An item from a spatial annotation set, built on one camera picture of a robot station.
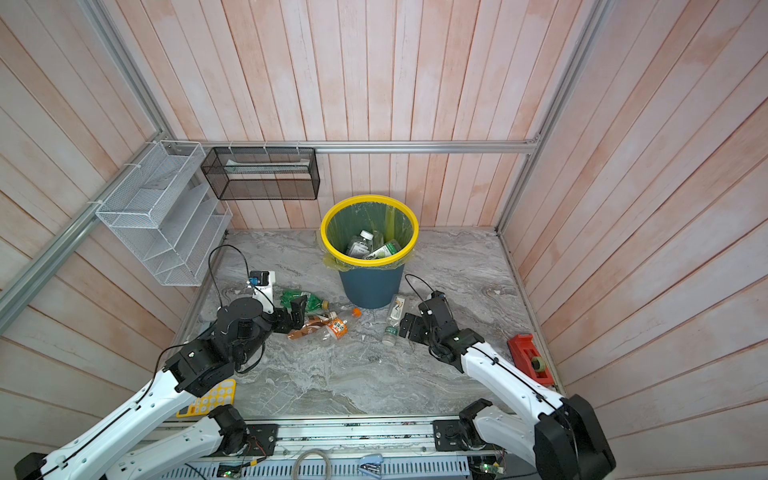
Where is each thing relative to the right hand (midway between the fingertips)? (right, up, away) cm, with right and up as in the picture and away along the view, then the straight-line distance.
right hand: (413, 325), depth 86 cm
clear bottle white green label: (-6, -3, +2) cm, 7 cm away
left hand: (-32, +9, -15) cm, 36 cm away
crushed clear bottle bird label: (-5, +4, +5) cm, 8 cm away
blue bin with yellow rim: (-13, +11, +12) cm, 21 cm away
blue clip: (-12, -29, -17) cm, 36 cm away
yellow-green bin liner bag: (-20, +31, +5) cm, 37 cm away
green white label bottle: (-8, +22, -2) cm, 24 cm away
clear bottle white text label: (-15, +23, +6) cm, 28 cm away
